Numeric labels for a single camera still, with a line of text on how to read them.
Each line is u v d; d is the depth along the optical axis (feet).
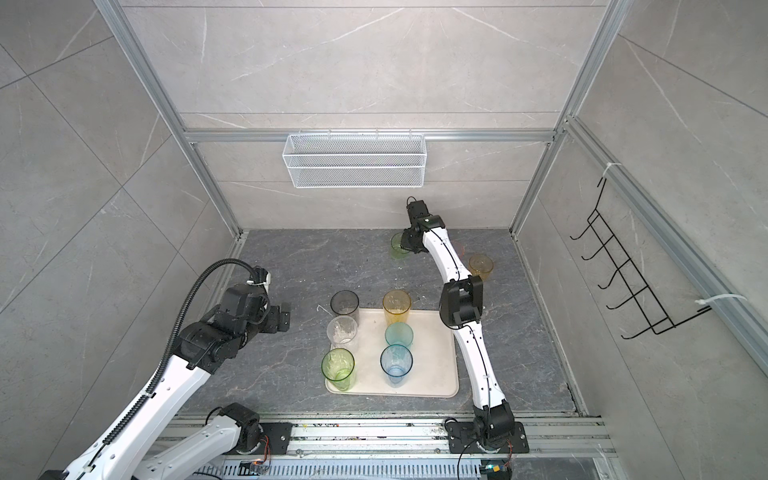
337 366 2.74
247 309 1.77
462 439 2.38
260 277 2.07
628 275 2.23
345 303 2.75
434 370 2.81
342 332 2.81
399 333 2.83
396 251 3.41
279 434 2.41
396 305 2.75
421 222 2.65
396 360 2.43
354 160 3.31
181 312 1.56
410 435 2.48
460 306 2.25
